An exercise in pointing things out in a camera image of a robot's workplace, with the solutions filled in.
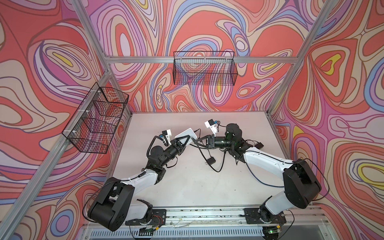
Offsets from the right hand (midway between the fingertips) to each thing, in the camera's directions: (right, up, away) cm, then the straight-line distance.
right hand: (196, 145), depth 73 cm
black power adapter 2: (+43, -4, +26) cm, 50 cm away
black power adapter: (+10, -12, +20) cm, 25 cm away
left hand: (-2, +3, +1) cm, 4 cm away
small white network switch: (-4, +7, +4) cm, 9 cm away
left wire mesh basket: (-55, +10, +5) cm, 56 cm away
